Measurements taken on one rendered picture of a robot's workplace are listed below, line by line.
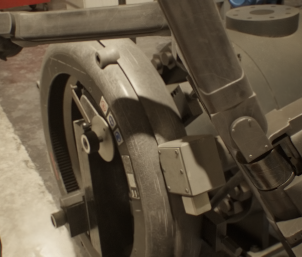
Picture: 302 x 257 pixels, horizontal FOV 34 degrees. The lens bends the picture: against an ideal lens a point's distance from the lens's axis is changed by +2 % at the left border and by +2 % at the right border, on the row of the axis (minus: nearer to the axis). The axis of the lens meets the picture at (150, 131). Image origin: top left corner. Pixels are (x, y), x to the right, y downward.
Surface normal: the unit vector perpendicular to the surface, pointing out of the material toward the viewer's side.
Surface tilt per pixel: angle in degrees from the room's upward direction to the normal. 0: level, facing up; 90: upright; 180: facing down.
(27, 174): 0
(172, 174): 90
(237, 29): 90
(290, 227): 30
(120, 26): 64
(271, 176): 95
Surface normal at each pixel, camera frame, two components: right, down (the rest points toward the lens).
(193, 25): 0.07, 0.43
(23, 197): -0.07, -0.91
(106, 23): -0.21, -0.01
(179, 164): -0.85, 0.27
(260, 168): -0.11, 0.54
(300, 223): -0.55, -0.73
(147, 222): -0.68, 0.33
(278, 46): 0.18, -0.65
